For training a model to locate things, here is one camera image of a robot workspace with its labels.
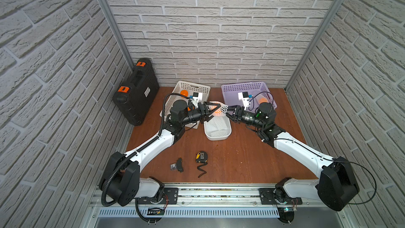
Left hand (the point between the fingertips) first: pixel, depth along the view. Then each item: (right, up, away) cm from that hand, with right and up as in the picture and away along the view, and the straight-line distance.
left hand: (224, 108), depth 68 cm
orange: (+31, +4, +38) cm, 49 cm away
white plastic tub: (-7, -13, +28) cm, 32 cm away
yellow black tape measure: (-11, -27, +15) cm, 33 cm away
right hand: (0, -1, +2) cm, 2 cm away
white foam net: (0, -11, +24) cm, 26 cm away
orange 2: (-24, +10, +42) cm, 50 cm away
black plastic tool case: (-48, +5, +16) cm, 50 cm away
